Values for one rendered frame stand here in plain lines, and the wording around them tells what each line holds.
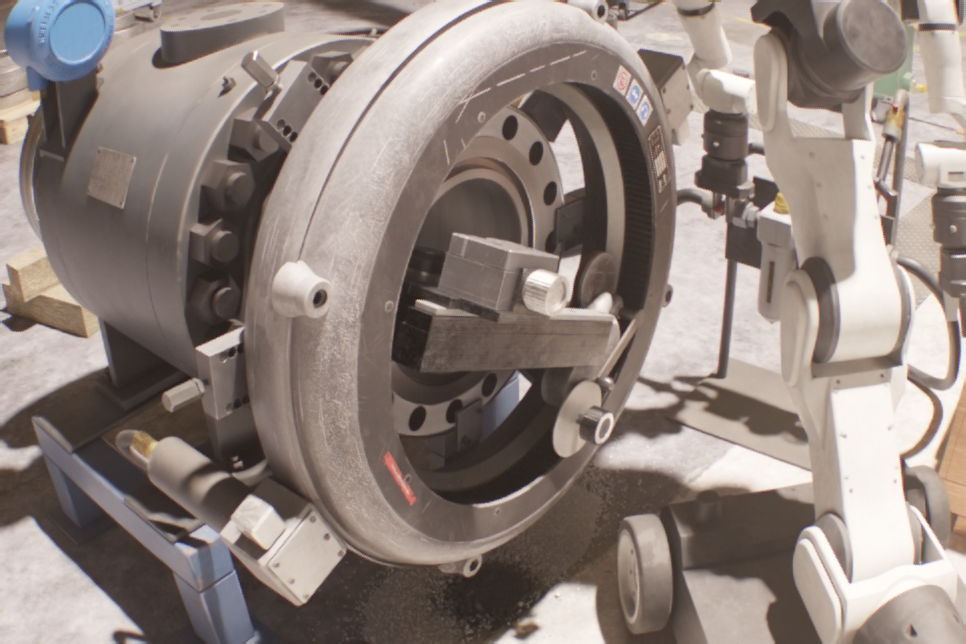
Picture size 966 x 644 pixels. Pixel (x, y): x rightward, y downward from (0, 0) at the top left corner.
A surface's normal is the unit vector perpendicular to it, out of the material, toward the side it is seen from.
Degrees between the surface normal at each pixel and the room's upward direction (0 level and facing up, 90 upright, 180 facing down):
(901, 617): 30
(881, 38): 63
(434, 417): 90
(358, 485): 96
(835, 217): 49
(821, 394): 75
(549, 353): 90
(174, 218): 67
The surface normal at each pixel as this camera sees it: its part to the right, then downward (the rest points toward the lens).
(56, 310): -0.40, 0.44
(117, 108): -0.43, -0.40
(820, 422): 0.10, 0.22
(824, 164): 0.07, -0.22
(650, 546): -0.02, -0.69
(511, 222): -0.60, 0.54
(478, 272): -0.57, -0.02
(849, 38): 0.09, 0.01
